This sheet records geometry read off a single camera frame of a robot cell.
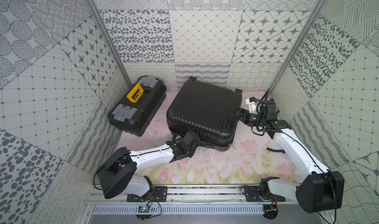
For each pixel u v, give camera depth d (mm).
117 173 423
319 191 387
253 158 862
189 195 751
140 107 895
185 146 647
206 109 823
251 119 690
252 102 732
